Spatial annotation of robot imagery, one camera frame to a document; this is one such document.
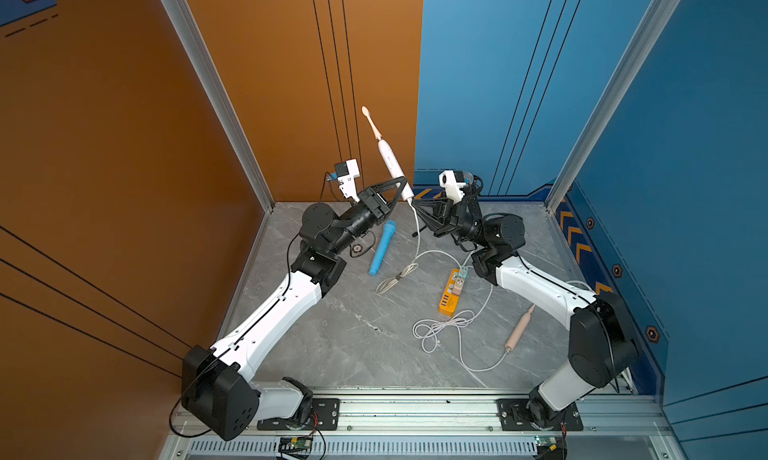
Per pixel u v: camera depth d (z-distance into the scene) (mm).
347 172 579
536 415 644
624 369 450
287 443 722
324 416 740
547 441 725
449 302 896
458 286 886
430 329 868
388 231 1073
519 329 866
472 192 917
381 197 562
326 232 490
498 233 556
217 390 385
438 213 602
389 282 867
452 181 633
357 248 1071
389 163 599
